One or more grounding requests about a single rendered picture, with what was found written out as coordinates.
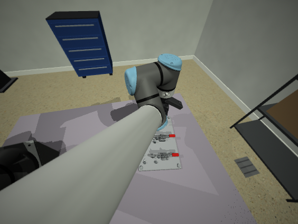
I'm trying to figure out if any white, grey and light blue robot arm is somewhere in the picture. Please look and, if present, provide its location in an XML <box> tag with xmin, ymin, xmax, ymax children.
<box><xmin>0</xmin><ymin>53</ymin><xmax>183</xmax><ymax>224</ymax></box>

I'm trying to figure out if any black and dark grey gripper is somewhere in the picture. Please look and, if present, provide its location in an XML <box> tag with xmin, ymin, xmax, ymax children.
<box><xmin>161</xmin><ymin>98</ymin><xmax>170</xmax><ymax>115</ymax></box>

